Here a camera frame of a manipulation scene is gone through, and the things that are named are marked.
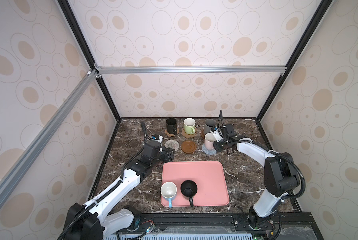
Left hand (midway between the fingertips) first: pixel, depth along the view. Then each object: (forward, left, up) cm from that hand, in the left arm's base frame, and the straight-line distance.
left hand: (175, 150), depth 79 cm
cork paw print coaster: (+24, -8, -20) cm, 33 cm away
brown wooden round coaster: (+25, -18, -19) cm, 36 cm away
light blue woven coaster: (+10, -21, -19) cm, 30 cm away
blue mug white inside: (-15, +4, -17) cm, 23 cm away
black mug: (+27, +4, -13) cm, 30 cm away
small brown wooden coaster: (+15, -7, -20) cm, 25 cm away
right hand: (+12, -25, -12) cm, 31 cm away
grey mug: (+27, -22, -10) cm, 36 cm away
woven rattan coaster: (+25, +5, -19) cm, 32 cm away
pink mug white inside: (+12, -20, -9) cm, 25 cm away
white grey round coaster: (+17, +4, -19) cm, 25 cm away
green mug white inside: (+29, -8, -12) cm, 32 cm away
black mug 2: (-15, -7, -17) cm, 24 cm away
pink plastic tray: (-7, -20, -20) cm, 29 cm away
